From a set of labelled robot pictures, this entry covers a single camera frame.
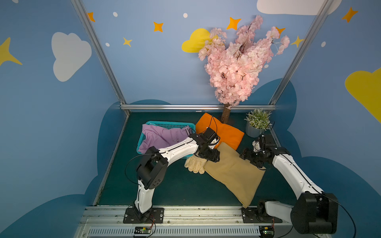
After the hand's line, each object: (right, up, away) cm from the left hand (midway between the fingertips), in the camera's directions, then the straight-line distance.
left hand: (215, 156), depth 86 cm
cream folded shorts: (-12, -7, +7) cm, 15 cm away
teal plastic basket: (-15, +5, -26) cm, 31 cm away
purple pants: (-35, +10, +9) cm, 37 cm away
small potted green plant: (+29, +21, +9) cm, 37 cm away
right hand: (+19, 0, 0) cm, 19 cm away
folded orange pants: (+12, +12, +22) cm, 28 cm away
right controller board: (+24, -35, -13) cm, 44 cm away
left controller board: (-38, -34, -14) cm, 53 cm away
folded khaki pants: (+15, -12, 0) cm, 19 cm away
